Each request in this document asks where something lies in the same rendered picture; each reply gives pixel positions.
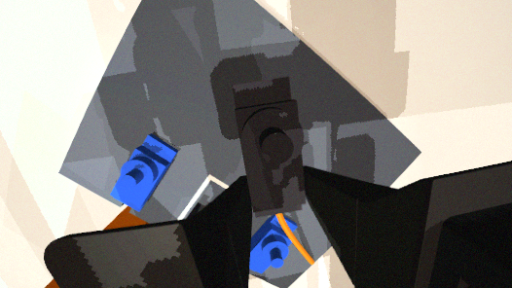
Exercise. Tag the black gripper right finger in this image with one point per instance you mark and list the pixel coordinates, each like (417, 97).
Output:
(387, 237)

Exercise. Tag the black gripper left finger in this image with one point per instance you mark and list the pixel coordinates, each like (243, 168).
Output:
(209, 250)

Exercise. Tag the grey flat plate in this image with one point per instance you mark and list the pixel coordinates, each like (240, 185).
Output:
(161, 136)

